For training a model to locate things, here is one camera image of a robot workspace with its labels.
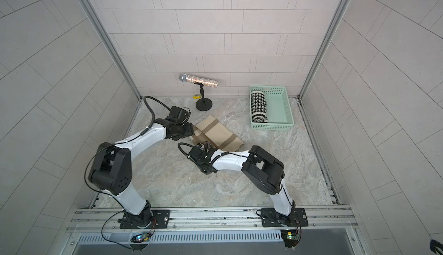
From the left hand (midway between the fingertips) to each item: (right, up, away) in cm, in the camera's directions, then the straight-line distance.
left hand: (193, 130), depth 93 cm
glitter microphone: (-5, +29, +3) cm, 30 cm away
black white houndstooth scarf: (+38, +13, +11) cm, 41 cm away
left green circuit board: (-14, -38, -28) cm, 49 cm away
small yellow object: (-2, +20, +23) cm, 30 cm away
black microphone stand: (+3, +15, +19) cm, 24 cm away
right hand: (+12, -17, -2) cm, 21 cm away
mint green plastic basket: (+52, +11, +16) cm, 55 cm away
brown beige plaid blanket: (+10, -1, +6) cm, 11 cm away
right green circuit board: (+44, -40, -25) cm, 65 cm away
